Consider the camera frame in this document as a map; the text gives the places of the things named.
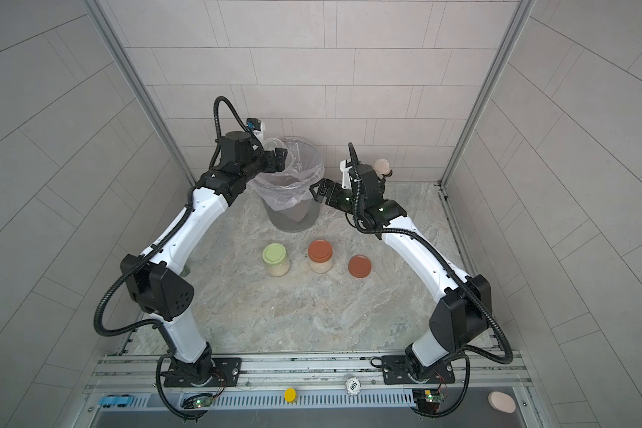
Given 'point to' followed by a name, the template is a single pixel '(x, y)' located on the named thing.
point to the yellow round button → (290, 394)
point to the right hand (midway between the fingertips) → (318, 191)
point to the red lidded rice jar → (320, 256)
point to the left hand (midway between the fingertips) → (279, 145)
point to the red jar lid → (359, 267)
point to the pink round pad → (502, 402)
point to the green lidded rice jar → (276, 259)
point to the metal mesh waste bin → (299, 218)
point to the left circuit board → (198, 401)
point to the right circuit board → (427, 402)
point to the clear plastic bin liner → (287, 188)
